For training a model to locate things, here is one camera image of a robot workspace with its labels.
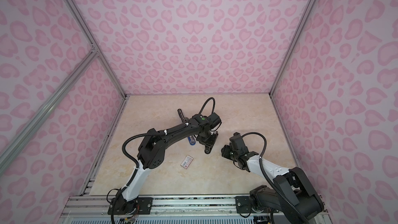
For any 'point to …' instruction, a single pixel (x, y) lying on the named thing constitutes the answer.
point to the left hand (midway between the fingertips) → (213, 143)
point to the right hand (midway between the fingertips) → (223, 150)
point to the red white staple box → (187, 162)
